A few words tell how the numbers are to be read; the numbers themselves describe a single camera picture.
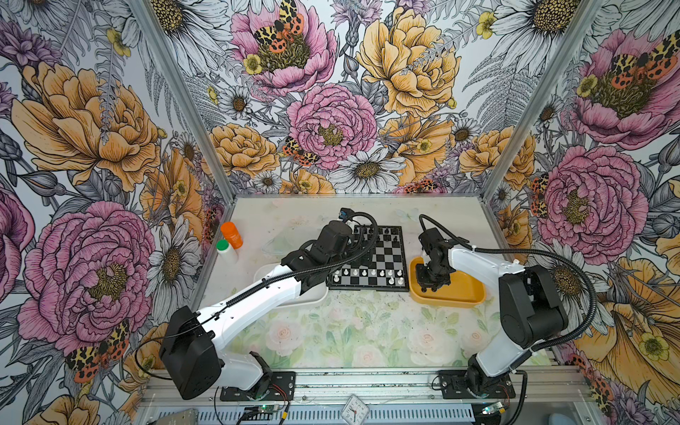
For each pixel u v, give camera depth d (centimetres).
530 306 47
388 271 95
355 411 69
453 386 73
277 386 73
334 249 58
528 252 50
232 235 99
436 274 78
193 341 40
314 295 89
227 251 94
